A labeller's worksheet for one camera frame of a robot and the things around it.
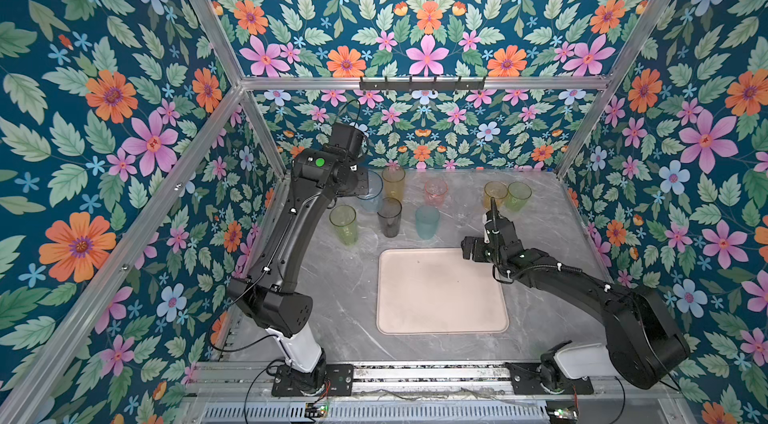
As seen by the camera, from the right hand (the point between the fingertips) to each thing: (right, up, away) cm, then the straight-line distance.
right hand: (474, 242), depth 90 cm
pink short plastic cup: (-11, +16, +18) cm, 26 cm away
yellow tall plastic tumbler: (-25, +19, +12) cm, 34 cm away
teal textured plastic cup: (-14, +7, +2) cm, 16 cm away
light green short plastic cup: (+19, +14, +15) cm, 28 cm away
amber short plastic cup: (+12, +16, +16) cm, 26 cm away
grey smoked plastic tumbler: (-26, +8, +1) cm, 27 cm away
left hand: (-32, +19, -16) cm, 41 cm away
